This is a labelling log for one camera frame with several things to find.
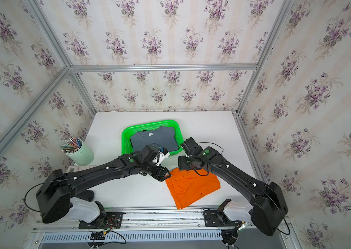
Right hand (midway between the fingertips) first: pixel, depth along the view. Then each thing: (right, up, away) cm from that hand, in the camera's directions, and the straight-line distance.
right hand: (184, 165), depth 79 cm
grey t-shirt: (-14, +13, +22) cm, 29 cm away
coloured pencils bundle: (-63, +10, +7) cm, 64 cm away
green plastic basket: (-37, +7, +19) cm, 42 cm away
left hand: (-8, -5, -2) cm, 10 cm away
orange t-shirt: (+2, -12, +3) cm, 13 cm away
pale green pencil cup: (-56, +3, +6) cm, 56 cm away
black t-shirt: (-34, +8, +20) cm, 40 cm away
